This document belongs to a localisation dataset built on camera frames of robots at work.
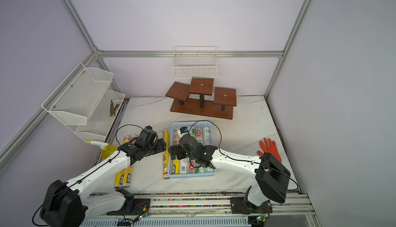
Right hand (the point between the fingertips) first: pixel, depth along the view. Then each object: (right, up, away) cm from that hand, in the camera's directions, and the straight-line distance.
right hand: (177, 149), depth 80 cm
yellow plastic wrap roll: (-2, -9, +4) cm, 10 cm away
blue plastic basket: (+10, +14, -8) cm, 19 cm away
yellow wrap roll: (-8, -6, +7) cm, 12 cm away
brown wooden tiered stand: (+11, +30, +27) cm, 42 cm away
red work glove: (+55, -2, +14) cm, 57 cm away
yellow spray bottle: (-39, -1, +2) cm, 39 cm away
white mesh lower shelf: (-50, +16, +13) cm, 54 cm away
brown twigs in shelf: (-44, +22, +16) cm, 51 cm away
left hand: (-10, 0, +5) cm, 11 cm away
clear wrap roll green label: (+16, +4, +13) cm, 21 cm away
